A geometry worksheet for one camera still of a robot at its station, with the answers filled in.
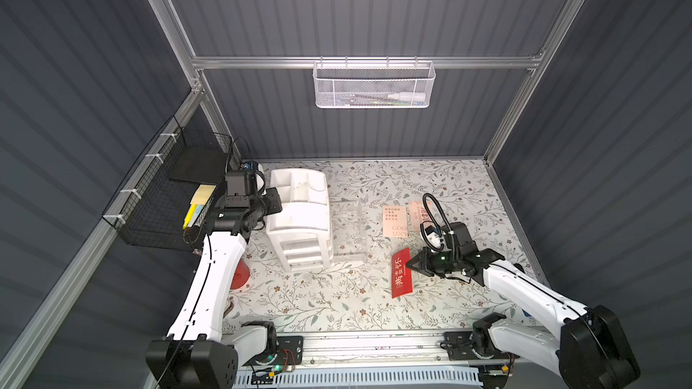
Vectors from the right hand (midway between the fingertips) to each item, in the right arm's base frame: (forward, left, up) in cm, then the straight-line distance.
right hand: (410, 265), depth 81 cm
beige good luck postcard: (+21, +2, -9) cm, 23 cm away
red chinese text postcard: (-2, +3, -3) cm, 4 cm away
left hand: (+13, +40, +18) cm, 45 cm away
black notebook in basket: (+24, +66, +18) cm, 73 cm away
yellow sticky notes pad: (+13, +61, +18) cm, 65 cm away
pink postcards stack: (+24, -7, -8) cm, 26 cm away
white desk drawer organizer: (+2, +31, +16) cm, 35 cm away
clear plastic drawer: (+17, +20, -9) cm, 27 cm away
